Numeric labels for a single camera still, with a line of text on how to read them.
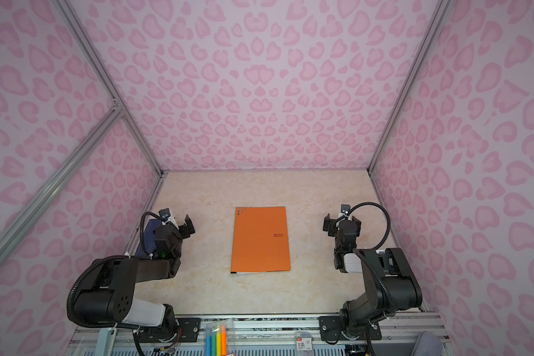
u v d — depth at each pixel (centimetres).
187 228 83
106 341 69
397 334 73
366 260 49
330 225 80
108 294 44
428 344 68
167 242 70
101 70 82
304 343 69
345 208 80
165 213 78
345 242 71
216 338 71
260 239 95
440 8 69
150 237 99
